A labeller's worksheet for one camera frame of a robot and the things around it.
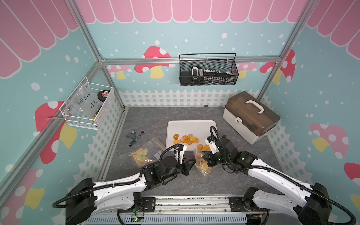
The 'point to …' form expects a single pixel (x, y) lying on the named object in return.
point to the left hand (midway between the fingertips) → (196, 164)
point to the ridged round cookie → (184, 139)
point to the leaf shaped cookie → (197, 141)
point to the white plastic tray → (192, 133)
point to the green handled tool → (133, 141)
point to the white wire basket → (88, 123)
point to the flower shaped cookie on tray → (200, 146)
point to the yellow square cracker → (192, 138)
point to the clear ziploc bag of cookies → (149, 152)
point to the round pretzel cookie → (176, 136)
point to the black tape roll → (102, 95)
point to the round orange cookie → (176, 141)
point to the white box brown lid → (250, 117)
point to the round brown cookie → (188, 142)
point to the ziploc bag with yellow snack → (201, 163)
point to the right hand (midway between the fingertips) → (202, 157)
